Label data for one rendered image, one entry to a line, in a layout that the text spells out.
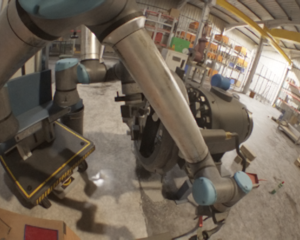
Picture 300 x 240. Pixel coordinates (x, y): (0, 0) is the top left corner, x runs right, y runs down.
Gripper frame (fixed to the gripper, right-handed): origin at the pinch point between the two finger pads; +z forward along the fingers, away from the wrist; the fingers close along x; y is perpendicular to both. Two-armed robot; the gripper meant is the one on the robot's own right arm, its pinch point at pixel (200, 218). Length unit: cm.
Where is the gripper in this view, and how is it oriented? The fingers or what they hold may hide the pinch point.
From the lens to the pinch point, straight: 76.6
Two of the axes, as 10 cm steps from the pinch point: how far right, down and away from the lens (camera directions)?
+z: -2.3, 8.4, 4.9
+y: 2.1, -4.5, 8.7
